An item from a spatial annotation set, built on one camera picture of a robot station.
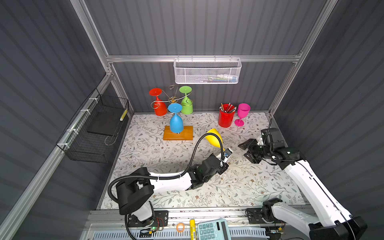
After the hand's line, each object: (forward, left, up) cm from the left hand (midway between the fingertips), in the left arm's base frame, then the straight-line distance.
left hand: (226, 154), depth 77 cm
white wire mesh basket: (+66, +3, +11) cm, 67 cm away
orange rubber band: (-28, +27, -17) cm, 43 cm away
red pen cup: (+33, -7, -4) cm, 34 cm away
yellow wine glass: (+13, +4, -4) cm, 14 cm away
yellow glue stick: (-29, +19, -16) cm, 39 cm away
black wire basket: (+8, +68, +9) cm, 69 cm away
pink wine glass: (+37, -20, -3) cm, 42 cm away
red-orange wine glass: (+32, +36, +5) cm, 48 cm away
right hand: (0, -7, +4) cm, 8 cm away
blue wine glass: (+17, +26, +5) cm, 31 cm away
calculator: (-30, +9, -16) cm, 36 cm away
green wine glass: (+33, +19, +5) cm, 38 cm away
